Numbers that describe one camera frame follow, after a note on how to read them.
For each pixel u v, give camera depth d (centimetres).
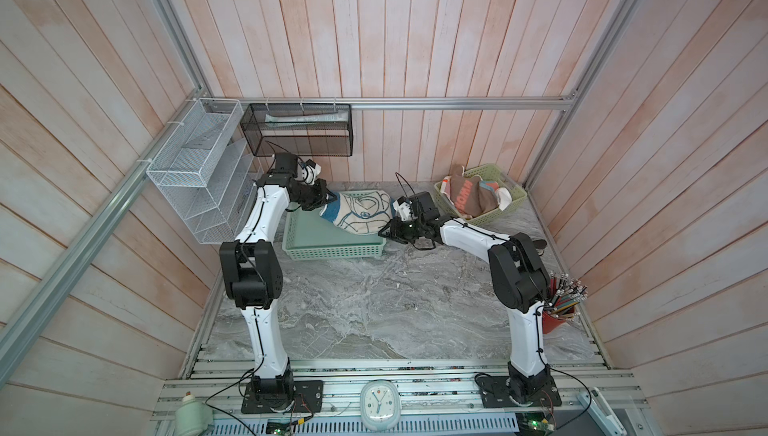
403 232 87
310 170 82
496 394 73
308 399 73
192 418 65
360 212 100
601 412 70
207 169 72
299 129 107
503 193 107
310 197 81
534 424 71
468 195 107
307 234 104
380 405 70
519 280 54
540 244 98
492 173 118
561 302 75
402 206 92
